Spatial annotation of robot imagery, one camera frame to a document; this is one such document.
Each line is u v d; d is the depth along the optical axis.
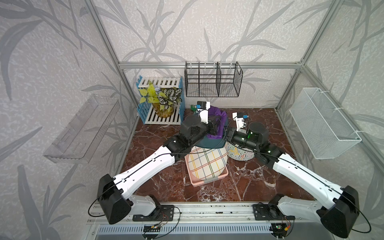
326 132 0.62
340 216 0.37
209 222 0.71
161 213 0.72
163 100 0.91
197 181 0.79
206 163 0.87
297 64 0.94
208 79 1.05
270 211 0.66
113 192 0.38
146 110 1.13
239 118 0.64
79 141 0.68
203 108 0.57
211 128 0.59
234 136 0.61
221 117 0.66
